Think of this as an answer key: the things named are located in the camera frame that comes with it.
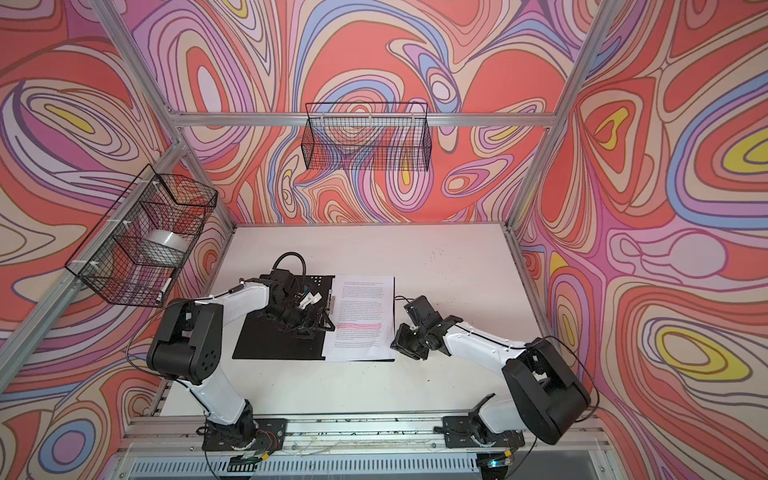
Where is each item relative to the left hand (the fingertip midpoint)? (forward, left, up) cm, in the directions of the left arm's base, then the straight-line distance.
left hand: (326, 330), depth 88 cm
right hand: (-7, -21, -2) cm, 22 cm away
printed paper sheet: (+8, -10, -4) cm, 13 cm away
